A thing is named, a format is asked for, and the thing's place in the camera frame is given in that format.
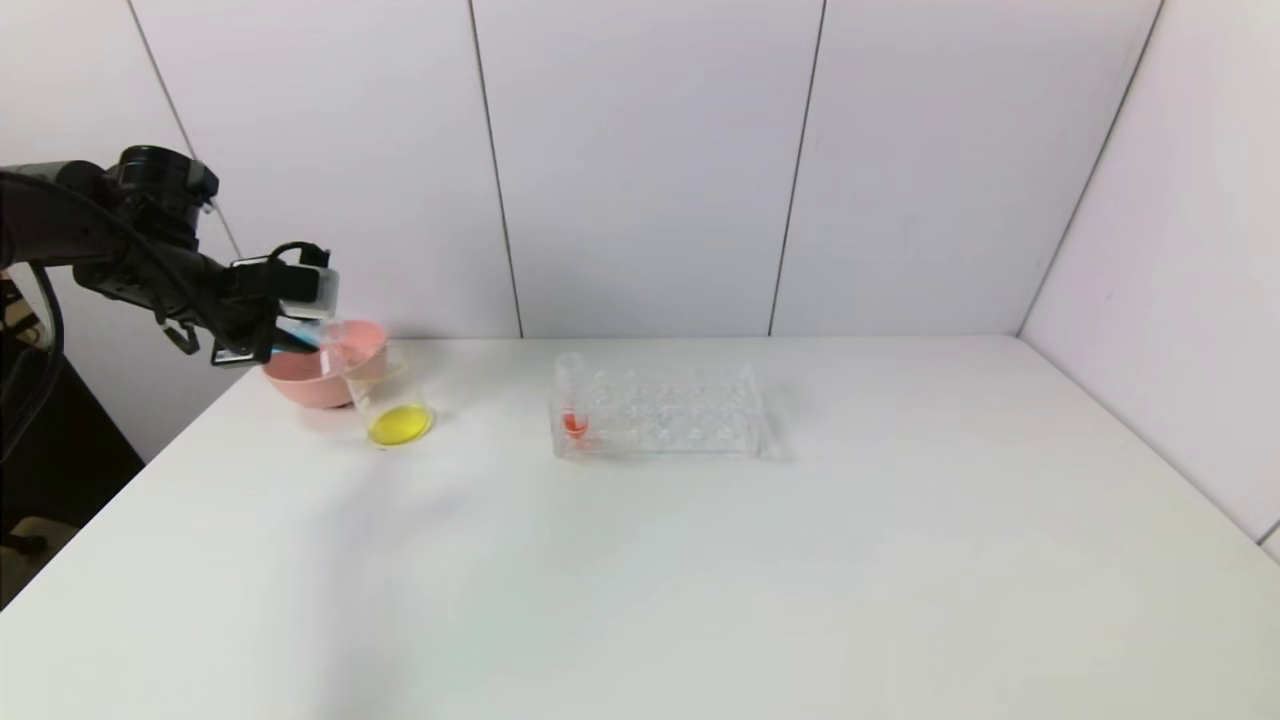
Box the test tube with red pigment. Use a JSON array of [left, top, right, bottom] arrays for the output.
[[558, 352, 592, 442]]

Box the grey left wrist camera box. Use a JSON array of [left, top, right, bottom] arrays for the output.
[[268, 264, 341, 322]]

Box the clear glass beaker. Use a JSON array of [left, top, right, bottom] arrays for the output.
[[343, 343, 439, 452]]

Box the black chair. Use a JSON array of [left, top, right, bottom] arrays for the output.
[[0, 300, 147, 613]]

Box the clear acrylic test tube rack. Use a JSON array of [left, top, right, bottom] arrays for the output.
[[549, 360, 764, 460]]

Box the pink bowl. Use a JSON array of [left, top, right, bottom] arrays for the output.
[[262, 321, 390, 411]]

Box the thin black camera cable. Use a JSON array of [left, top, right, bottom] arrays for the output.
[[268, 241, 332, 271]]

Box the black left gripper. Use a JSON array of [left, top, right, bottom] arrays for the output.
[[189, 255, 321, 368]]

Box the test tube with blue pigment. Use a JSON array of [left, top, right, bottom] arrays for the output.
[[274, 317, 353, 353]]

